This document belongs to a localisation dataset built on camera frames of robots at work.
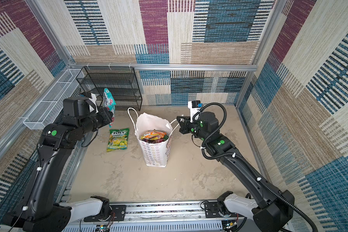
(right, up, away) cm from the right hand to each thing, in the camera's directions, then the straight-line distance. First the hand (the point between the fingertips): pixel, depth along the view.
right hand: (177, 120), depth 69 cm
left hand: (-28, +4, -5) cm, 29 cm away
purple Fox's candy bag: (-13, -12, +14) cm, 23 cm away
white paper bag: (-11, -18, +7) cm, 23 cm away
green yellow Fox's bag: (-40, -13, +30) cm, 51 cm away
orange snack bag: (-13, -7, +10) cm, 18 cm away
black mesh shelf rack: (-40, +28, +37) cm, 61 cm away
